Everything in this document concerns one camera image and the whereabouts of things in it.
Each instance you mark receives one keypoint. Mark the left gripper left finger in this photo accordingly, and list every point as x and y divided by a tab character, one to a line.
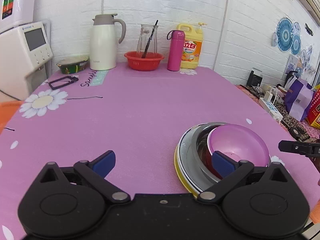
94	173

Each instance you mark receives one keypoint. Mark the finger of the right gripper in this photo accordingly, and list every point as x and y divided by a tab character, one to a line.
310	150

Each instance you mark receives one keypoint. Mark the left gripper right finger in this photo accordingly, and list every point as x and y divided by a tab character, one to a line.
233	174

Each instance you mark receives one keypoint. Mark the red and white bowl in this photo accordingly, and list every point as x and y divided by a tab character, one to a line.
208	164

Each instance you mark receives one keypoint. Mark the purple plastic bowl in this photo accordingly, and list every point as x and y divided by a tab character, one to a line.
239	143

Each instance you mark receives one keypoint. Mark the stainless steel bowl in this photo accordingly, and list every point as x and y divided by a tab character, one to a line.
193	146

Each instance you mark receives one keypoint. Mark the white gold-rimmed plate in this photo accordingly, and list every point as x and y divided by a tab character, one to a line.
181	164

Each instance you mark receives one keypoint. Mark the leopard pattern cloth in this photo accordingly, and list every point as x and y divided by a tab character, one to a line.
300	130

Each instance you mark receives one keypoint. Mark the red cardboard box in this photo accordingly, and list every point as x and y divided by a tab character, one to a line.
313	116

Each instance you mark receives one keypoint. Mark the purple paper bag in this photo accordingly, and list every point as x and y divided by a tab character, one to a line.
298	98

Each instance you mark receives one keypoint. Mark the white power strip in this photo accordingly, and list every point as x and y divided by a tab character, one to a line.
271	109

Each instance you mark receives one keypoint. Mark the white phone charger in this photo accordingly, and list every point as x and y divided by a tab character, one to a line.
268	96

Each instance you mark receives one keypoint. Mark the purple floral tablecloth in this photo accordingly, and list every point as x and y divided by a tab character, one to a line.
141	116

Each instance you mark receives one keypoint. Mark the black box with card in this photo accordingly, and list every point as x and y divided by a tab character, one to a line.
255	78

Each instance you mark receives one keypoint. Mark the orange chair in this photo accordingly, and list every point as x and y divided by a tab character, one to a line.
7	110

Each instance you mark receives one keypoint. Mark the green instant noodle bowl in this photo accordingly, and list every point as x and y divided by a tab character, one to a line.
73	64

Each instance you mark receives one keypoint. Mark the yellow detergent bottle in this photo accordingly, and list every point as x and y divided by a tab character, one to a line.
192	45

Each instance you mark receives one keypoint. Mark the pink thermos bottle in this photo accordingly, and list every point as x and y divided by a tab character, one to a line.
177	39

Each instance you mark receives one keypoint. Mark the red plastic basket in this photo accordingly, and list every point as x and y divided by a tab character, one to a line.
149	63

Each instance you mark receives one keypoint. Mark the white thermos jug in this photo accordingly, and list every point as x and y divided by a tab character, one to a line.
107	32

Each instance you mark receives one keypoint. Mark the white water dispenser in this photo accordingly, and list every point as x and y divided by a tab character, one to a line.
25	50

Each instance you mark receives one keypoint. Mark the clear glass pitcher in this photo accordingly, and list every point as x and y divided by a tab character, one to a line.
145	32

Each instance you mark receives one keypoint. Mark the black stirring stick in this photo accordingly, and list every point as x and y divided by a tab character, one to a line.
149	40

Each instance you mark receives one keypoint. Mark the blue round wall decoration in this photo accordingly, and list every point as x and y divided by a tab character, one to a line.
287	36

